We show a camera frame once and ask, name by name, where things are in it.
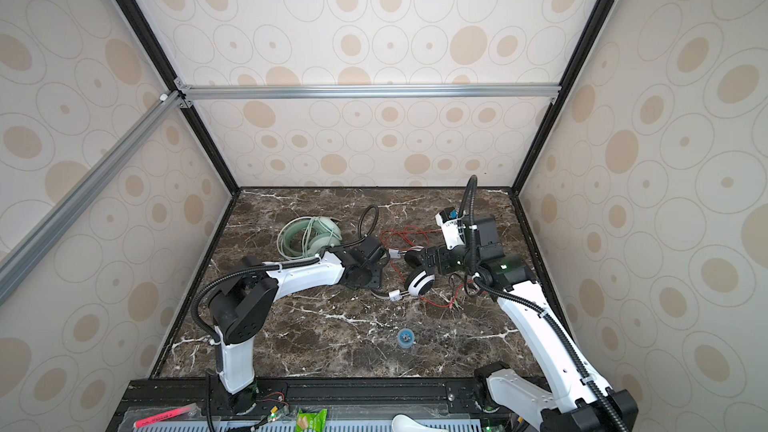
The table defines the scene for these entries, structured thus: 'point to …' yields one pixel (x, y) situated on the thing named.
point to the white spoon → (404, 423)
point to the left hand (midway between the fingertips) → (384, 277)
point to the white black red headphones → (417, 281)
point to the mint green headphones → (307, 236)
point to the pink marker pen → (146, 420)
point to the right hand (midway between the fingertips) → (436, 248)
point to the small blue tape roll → (406, 338)
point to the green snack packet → (312, 422)
